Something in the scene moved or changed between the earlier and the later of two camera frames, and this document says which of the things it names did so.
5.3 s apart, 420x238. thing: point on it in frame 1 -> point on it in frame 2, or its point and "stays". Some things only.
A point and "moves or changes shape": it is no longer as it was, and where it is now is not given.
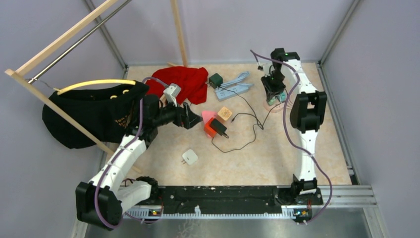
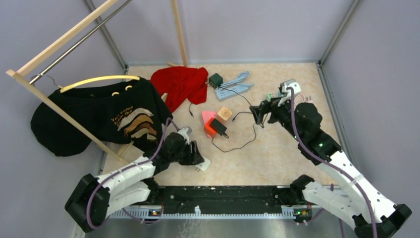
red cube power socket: x=208 y=129 stays
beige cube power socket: x=225 y=113 stays
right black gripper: x=271 y=91 -> x=275 y=108
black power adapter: x=218 y=126 stays
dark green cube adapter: x=216 y=80 stays
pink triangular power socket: x=207 y=115 stays
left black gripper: x=184 y=117 -> x=194 y=158
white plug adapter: x=189 y=156 moves or changes shape
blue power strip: x=233 y=88 stays
